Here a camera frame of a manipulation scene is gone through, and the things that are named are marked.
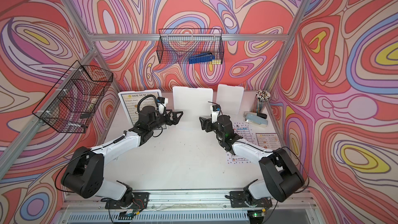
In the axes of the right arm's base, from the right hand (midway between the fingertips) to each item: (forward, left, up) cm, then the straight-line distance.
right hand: (205, 120), depth 87 cm
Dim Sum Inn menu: (+7, +41, +10) cm, 43 cm away
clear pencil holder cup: (+13, -35, +3) cm, 38 cm away
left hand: (+2, +15, +6) cm, 16 cm away
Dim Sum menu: (-7, -39, -15) cm, 42 cm away
